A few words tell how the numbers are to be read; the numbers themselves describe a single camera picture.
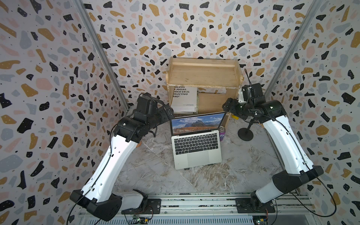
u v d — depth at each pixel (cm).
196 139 87
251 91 51
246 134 104
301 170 40
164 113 58
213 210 73
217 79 78
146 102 45
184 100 92
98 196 36
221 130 93
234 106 62
